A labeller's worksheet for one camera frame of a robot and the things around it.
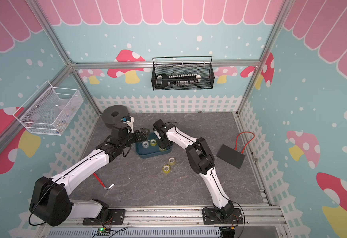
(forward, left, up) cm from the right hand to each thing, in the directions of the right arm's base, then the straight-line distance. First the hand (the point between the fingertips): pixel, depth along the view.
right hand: (164, 143), depth 100 cm
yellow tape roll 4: (-18, -2, -1) cm, 18 cm away
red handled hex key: (-29, +31, -2) cm, 42 cm away
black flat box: (-9, -45, -4) cm, 46 cm away
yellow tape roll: (+1, +8, -1) cm, 8 cm away
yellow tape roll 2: (-5, +1, 0) cm, 5 cm away
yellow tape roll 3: (-12, -5, -2) cm, 13 cm away
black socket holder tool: (+24, 0, +33) cm, 41 cm away
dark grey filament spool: (+24, +41, +4) cm, 47 cm away
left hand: (-4, +10, +17) cm, 20 cm away
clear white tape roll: (0, +13, 0) cm, 13 cm away
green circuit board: (-49, +29, -5) cm, 57 cm away
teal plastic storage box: (-5, +8, -1) cm, 10 cm away
